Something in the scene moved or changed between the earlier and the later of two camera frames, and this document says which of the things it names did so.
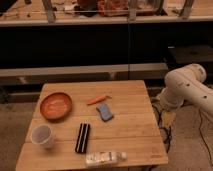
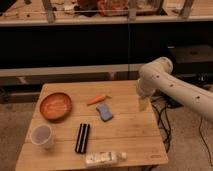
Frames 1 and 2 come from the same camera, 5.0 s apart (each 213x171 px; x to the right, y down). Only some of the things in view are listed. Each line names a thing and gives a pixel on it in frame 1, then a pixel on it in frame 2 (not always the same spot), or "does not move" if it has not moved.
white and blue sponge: x=105 y=111 does not move
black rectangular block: x=83 y=138 does not move
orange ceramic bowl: x=55 y=106 does not move
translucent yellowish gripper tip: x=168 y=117 → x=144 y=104
